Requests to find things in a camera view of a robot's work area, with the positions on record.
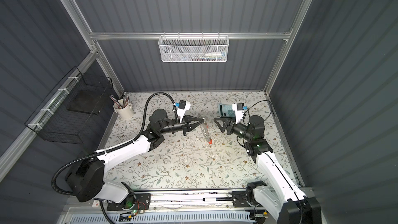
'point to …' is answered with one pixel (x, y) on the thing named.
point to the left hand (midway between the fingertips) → (204, 121)
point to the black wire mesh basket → (67, 115)
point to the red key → (211, 142)
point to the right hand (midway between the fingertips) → (219, 121)
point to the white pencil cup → (127, 111)
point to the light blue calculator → (226, 110)
